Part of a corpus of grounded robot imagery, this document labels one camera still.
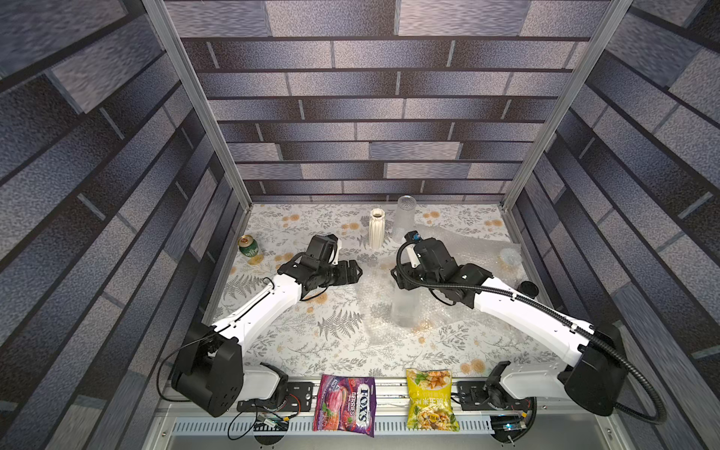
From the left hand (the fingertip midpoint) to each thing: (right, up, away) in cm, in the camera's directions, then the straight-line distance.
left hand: (354, 272), depth 83 cm
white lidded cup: (+54, +3, +12) cm, 56 cm away
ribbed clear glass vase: (+16, -11, 0) cm, 19 cm away
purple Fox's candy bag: (-2, -32, -12) cm, 35 cm away
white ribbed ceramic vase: (+8, +13, +12) cm, 20 cm away
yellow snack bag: (+20, -31, -14) cm, 40 cm away
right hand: (+13, +2, -3) cm, 14 cm away
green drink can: (-37, +7, +11) cm, 39 cm away
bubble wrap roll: (+45, +4, +15) cm, 48 cm away
